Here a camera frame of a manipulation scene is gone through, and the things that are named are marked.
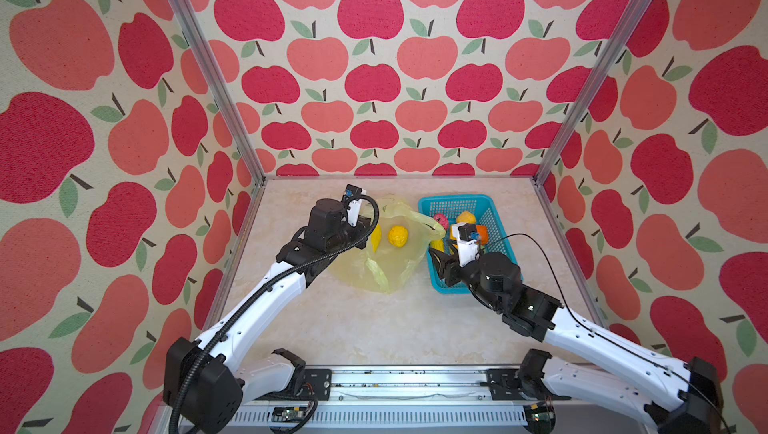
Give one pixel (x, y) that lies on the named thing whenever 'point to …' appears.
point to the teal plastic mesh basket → (483, 208)
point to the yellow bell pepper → (466, 217)
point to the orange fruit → (482, 230)
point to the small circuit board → (287, 414)
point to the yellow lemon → (398, 236)
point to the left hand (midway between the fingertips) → (374, 220)
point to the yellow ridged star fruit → (376, 237)
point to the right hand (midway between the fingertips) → (446, 244)
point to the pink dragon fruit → (442, 219)
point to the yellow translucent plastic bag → (393, 255)
